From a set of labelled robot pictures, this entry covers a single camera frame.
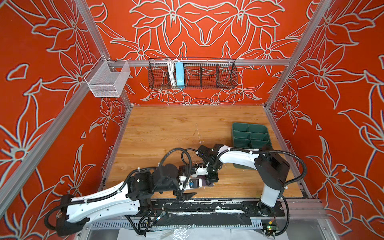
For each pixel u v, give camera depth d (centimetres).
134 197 47
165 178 48
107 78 94
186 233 67
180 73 90
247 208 73
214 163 62
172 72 90
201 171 74
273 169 47
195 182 52
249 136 95
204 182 78
